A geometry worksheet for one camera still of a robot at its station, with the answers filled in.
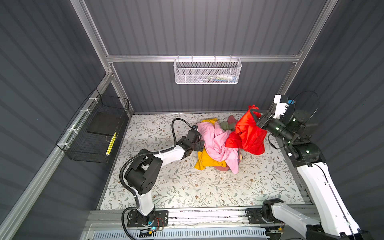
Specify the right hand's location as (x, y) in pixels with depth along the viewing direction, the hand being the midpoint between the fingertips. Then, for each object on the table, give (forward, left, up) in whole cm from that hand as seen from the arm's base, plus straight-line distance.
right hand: (252, 112), depth 61 cm
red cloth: (-4, 0, -11) cm, 11 cm away
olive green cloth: (+22, +4, -36) cm, 42 cm away
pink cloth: (+8, +13, -30) cm, 34 cm away
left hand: (+10, +25, -35) cm, 44 cm away
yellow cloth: (-3, +19, -38) cm, 43 cm away
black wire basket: (-2, +75, -13) cm, 76 cm away
